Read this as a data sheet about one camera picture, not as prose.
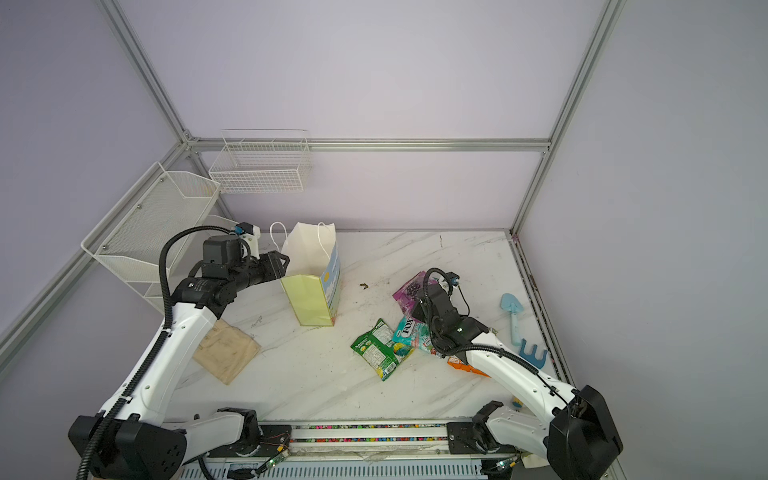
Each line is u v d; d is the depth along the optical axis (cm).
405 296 88
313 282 76
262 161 96
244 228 66
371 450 73
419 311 80
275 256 68
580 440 40
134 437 37
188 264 55
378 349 86
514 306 98
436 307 60
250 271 62
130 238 75
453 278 73
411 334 88
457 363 86
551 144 93
